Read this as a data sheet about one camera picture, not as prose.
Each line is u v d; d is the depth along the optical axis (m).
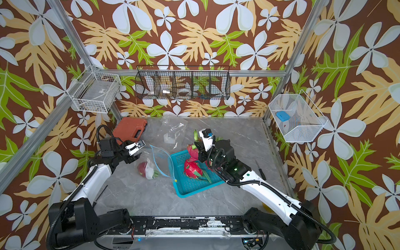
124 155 0.74
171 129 1.05
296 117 0.83
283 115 0.86
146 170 0.82
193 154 0.78
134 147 0.73
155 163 0.72
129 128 1.07
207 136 0.61
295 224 0.38
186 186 0.87
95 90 0.86
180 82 0.97
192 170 0.84
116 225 0.60
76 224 0.40
